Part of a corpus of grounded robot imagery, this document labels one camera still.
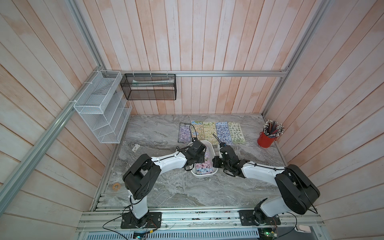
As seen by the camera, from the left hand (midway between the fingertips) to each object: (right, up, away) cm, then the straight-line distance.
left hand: (199, 158), depth 92 cm
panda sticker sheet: (0, +18, +19) cm, 26 cm away
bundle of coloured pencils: (+48, +19, +3) cm, 51 cm away
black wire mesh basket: (-35, +49, +12) cm, 61 cm away
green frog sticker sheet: (+29, +16, +19) cm, 38 cm away
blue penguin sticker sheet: (+19, +16, +18) cm, 30 cm away
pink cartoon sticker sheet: (+3, -5, -3) cm, 7 cm away
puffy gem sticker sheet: (-10, +15, +15) cm, 23 cm away
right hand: (+8, 0, +1) cm, 8 cm away
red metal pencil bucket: (+45, +10, +9) cm, 47 cm away
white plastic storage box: (+8, +2, +4) cm, 9 cm away
